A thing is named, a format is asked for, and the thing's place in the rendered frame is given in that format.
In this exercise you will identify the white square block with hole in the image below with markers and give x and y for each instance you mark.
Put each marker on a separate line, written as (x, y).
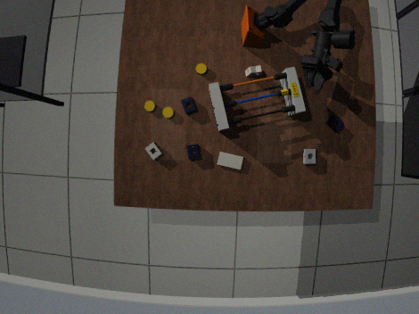
(149, 149)

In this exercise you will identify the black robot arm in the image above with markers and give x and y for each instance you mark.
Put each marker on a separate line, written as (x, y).
(329, 19)

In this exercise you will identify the yellow round disc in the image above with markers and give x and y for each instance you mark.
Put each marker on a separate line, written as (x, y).
(201, 69)
(168, 112)
(149, 106)

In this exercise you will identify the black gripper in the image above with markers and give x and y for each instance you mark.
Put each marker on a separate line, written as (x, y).
(314, 70)

